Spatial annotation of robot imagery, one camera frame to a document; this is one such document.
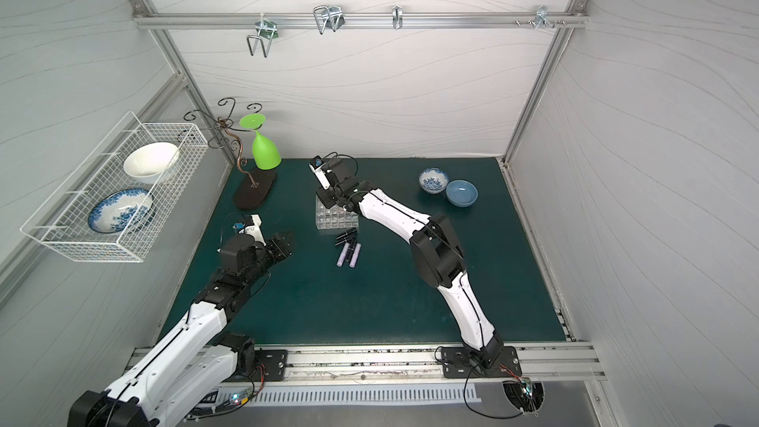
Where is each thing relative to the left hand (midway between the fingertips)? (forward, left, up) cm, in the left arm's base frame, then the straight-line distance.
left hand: (289, 234), depth 82 cm
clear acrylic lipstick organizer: (+15, -9, -14) cm, 22 cm away
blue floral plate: (-5, +32, +18) cm, 37 cm away
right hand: (+18, -7, +1) cm, 20 cm away
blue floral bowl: (+33, -45, -13) cm, 57 cm away
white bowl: (+10, +35, +18) cm, 41 cm away
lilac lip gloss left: (+1, -13, -14) cm, 19 cm away
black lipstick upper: (+8, -12, -13) cm, 19 cm away
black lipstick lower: (+6, -13, -14) cm, 20 cm away
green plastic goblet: (+24, +11, +8) cm, 27 cm away
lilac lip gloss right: (+1, -17, -14) cm, 22 cm away
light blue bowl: (+26, -55, -13) cm, 62 cm away
